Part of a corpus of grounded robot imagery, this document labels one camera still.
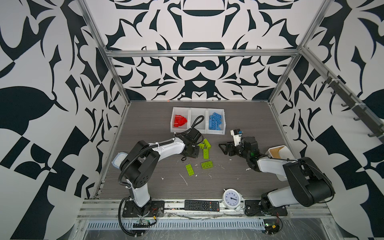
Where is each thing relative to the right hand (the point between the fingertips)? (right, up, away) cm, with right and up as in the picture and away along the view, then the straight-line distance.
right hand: (224, 143), depth 90 cm
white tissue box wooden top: (+32, -5, -2) cm, 33 cm away
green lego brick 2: (-10, -1, +5) cm, 11 cm away
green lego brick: (-13, -3, +4) cm, 14 cm away
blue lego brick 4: (-3, +9, +12) cm, 15 cm away
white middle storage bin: (-17, +18, +21) cm, 33 cm away
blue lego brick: (-2, +17, +18) cm, 25 cm away
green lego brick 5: (-20, -15, -3) cm, 25 cm away
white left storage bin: (-24, +19, +16) cm, 34 cm away
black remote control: (-14, -28, -15) cm, 35 cm away
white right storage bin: (+2, +19, +16) cm, 25 cm away
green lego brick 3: (-10, -7, +2) cm, 13 cm away
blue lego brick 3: (-1, +13, +15) cm, 20 cm away
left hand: (-17, -5, +2) cm, 18 cm away
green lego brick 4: (-10, -12, -2) cm, 16 cm away
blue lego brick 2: (-7, +11, +13) cm, 18 cm away
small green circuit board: (+18, -36, -19) cm, 44 cm away
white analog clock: (+1, -26, -14) cm, 29 cm away
